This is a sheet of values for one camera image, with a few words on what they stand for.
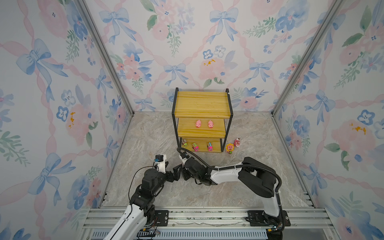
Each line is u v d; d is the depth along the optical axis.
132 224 0.53
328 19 0.72
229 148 0.95
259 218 0.73
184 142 0.98
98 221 0.74
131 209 0.56
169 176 0.71
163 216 0.75
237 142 0.98
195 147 0.97
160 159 0.69
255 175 0.54
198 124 0.88
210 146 0.97
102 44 0.82
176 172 0.72
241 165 0.54
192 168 0.70
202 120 0.90
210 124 0.88
